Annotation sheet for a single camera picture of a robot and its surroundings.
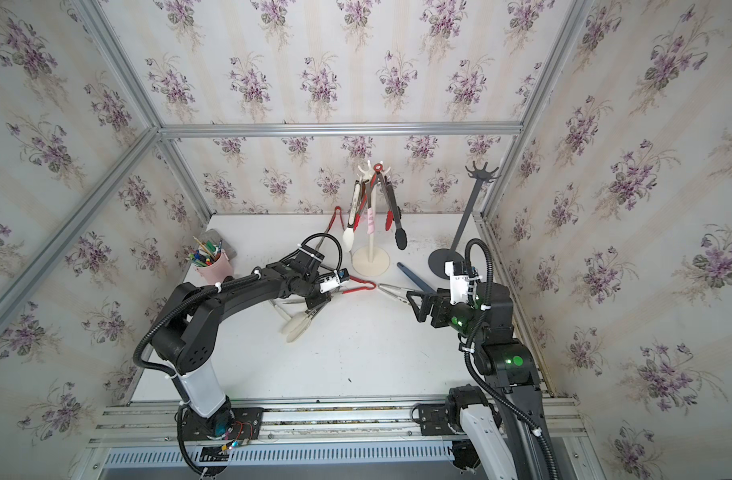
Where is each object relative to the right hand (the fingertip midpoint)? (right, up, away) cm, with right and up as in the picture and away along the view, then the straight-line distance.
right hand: (430, 293), depth 69 cm
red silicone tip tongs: (-9, +19, +13) cm, 24 cm away
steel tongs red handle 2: (-18, -4, +28) cm, 34 cm away
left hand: (-28, -4, +25) cm, 37 cm away
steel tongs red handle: (-29, +20, +49) cm, 61 cm away
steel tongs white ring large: (-20, +15, +13) cm, 28 cm away
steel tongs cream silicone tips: (-36, -12, +17) cm, 42 cm away
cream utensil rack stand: (-14, +6, +36) cm, 39 cm away
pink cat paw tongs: (-14, +20, +9) cm, 26 cm away
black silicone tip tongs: (-5, +14, +15) cm, 21 cm away
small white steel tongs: (-6, -6, +28) cm, 29 cm away
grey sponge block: (-73, +15, +42) cm, 86 cm away
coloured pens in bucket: (-67, +9, +27) cm, 73 cm away
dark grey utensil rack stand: (+11, +5, +39) cm, 41 cm away
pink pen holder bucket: (-63, +3, +24) cm, 67 cm away
